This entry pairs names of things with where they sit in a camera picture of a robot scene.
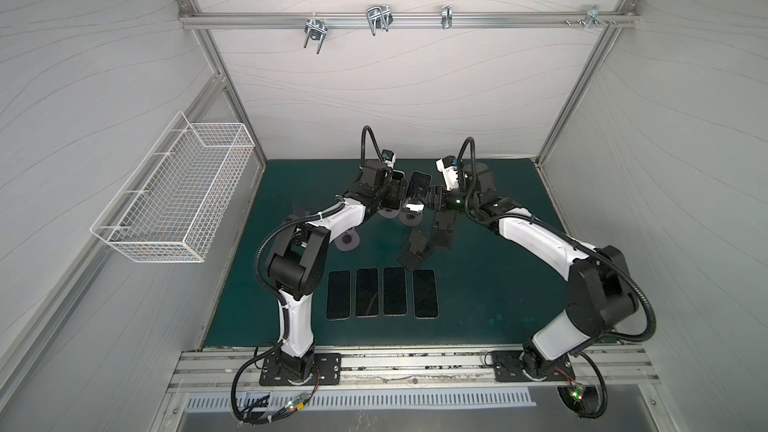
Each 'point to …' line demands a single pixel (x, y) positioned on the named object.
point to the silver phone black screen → (338, 295)
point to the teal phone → (425, 294)
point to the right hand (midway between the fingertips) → (427, 185)
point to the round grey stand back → (406, 220)
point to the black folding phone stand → (417, 248)
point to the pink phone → (418, 184)
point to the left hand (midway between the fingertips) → (399, 172)
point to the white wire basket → (168, 207)
